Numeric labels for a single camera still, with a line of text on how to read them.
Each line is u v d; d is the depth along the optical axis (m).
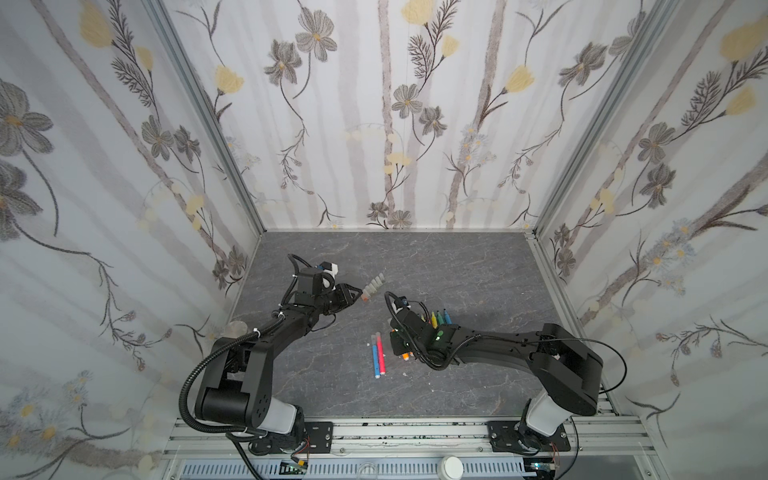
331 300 0.78
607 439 0.75
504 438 0.73
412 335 0.65
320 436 0.73
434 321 0.95
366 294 1.00
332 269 0.84
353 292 0.86
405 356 0.75
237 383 0.44
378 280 1.04
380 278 1.05
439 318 0.96
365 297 1.00
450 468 0.62
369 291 1.01
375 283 1.04
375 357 0.87
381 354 0.88
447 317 0.96
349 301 0.80
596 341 0.44
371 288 1.02
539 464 0.71
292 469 0.73
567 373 0.45
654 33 0.71
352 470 0.70
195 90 0.80
